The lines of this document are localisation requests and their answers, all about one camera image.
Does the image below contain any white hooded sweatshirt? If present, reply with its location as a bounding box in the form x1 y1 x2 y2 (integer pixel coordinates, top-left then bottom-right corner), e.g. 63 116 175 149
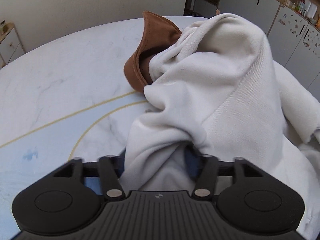
120 11 319 239

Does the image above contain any white cabinet row with magnets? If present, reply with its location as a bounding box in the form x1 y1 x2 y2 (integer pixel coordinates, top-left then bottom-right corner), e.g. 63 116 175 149
192 0 320 93

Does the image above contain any small white wooden drawer cabinet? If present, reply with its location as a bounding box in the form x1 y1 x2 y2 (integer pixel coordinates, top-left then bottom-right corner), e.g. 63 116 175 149
0 21 25 68

